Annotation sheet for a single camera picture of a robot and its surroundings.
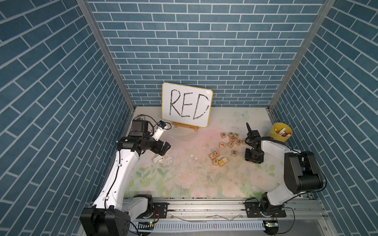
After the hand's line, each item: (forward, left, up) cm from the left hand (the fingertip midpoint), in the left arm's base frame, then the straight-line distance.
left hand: (165, 141), depth 77 cm
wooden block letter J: (0, -27, -18) cm, 32 cm away
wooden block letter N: (+13, -41, -17) cm, 47 cm away
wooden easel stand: (+24, -3, -16) cm, 29 cm away
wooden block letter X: (+2, -30, -17) cm, 34 cm away
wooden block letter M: (-3, -28, -17) cm, 33 cm away
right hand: (-1, -51, -20) cm, 55 cm away
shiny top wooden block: (-4, -32, -18) cm, 37 cm away
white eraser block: (-2, +7, -17) cm, 19 cm away
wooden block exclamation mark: (+11, -45, -18) cm, 50 cm away
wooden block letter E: (+3, -41, -18) cm, 45 cm away
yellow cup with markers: (+13, -71, -9) cm, 73 cm away
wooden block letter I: (+9, -40, -17) cm, 44 cm away
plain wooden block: (-2, -34, -17) cm, 38 cm away
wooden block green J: (+16, -45, -17) cm, 51 cm away
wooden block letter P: (+17, -41, -17) cm, 47 cm away
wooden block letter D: (+16, -36, -17) cm, 43 cm away
